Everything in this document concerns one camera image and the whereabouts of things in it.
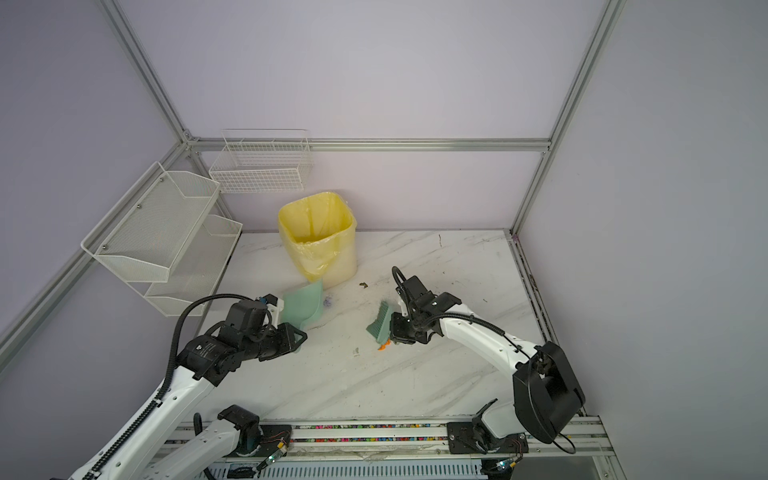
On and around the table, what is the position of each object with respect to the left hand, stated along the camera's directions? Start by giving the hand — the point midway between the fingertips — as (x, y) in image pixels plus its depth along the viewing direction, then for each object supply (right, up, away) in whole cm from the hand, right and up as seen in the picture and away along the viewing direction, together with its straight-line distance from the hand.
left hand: (301, 340), depth 74 cm
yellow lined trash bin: (-3, +31, +31) cm, 44 cm away
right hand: (+22, -1, +7) cm, 23 cm away
